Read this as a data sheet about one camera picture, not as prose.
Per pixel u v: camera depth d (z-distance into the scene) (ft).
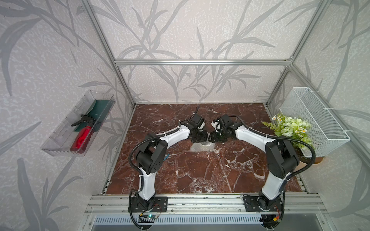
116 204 2.47
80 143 1.85
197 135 2.59
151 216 2.31
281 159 1.58
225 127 2.40
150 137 1.71
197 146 2.92
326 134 1.99
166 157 2.99
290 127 2.24
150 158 1.64
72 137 2.07
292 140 1.53
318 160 2.52
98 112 2.34
